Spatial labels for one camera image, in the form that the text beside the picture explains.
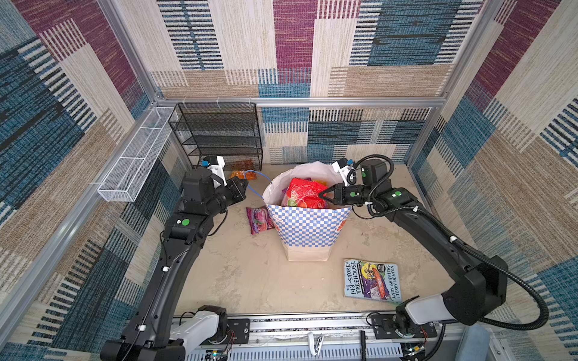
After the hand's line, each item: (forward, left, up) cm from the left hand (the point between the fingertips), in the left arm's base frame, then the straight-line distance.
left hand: (248, 176), depth 68 cm
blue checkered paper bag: (-10, -18, -18) cm, 27 cm away
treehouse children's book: (-20, -41, -33) cm, 57 cm away
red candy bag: (0, -18, -9) cm, 20 cm away
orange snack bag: (+32, +8, -34) cm, 48 cm away
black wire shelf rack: (+44, +17, -16) cm, 50 cm away
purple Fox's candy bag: (+5, 0, -33) cm, 33 cm away
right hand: (-2, -23, -9) cm, 24 cm away
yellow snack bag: (+14, -27, -19) cm, 36 cm away
